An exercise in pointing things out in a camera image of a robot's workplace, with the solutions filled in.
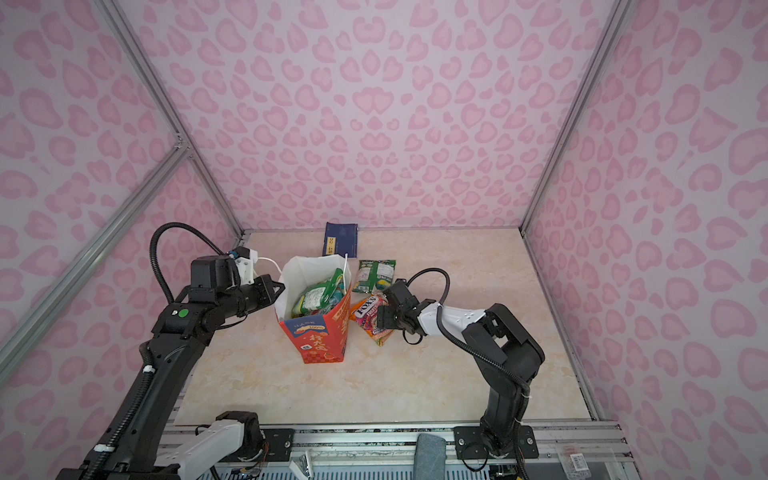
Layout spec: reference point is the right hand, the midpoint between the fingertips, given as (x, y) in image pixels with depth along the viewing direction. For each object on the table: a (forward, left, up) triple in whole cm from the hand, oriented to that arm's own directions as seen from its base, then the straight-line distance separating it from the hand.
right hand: (390, 317), depth 93 cm
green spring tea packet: (+16, +6, 0) cm, 17 cm away
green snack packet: (-4, +19, +17) cm, 26 cm away
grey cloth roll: (-36, -11, +1) cm, 38 cm away
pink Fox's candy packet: (0, +8, +1) cm, 8 cm away
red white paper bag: (-13, +17, +12) cm, 25 cm away
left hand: (-3, +25, +24) cm, 35 cm away
